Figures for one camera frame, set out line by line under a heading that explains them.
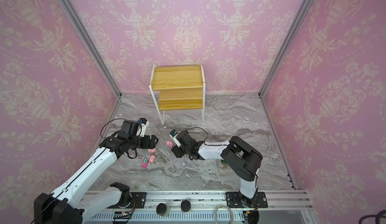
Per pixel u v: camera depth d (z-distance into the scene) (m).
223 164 0.79
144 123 0.74
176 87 0.79
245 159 0.49
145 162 0.84
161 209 0.65
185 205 0.65
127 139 0.60
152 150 0.89
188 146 0.70
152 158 0.86
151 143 0.73
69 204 0.39
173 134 0.79
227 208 0.70
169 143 0.92
